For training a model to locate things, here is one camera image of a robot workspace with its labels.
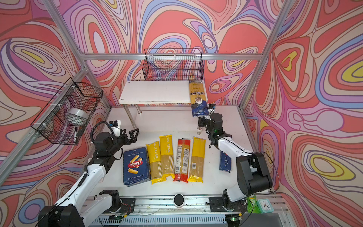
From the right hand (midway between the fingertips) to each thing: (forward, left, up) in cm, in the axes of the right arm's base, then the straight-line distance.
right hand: (200, 115), depth 88 cm
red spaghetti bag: (-22, +12, -16) cm, 30 cm away
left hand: (-10, +40, +2) cm, 42 cm away
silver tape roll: (-7, +66, +13) cm, 68 cm away
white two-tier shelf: (+7, +28, +15) cm, 32 cm away
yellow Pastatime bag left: (-16, +31, -17) cm, 38 cm away
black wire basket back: (+36, +12, +15) cm, 41 cm away
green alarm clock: (-48, -30, -18) cm, 59 cm away
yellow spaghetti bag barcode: (-23, +3, -17) cm, 29 cm away
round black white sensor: (-45, +15, -14) cm, 49 cm away
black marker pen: (-17, +68, +7) cm, 70 cm away
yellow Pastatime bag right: (-20, +22, -17) cm, 35 cm away
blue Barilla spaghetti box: (-24, -14, -17) cm, 33 cm away
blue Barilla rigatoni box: (-27, +39, -13) cm, 50 cm away
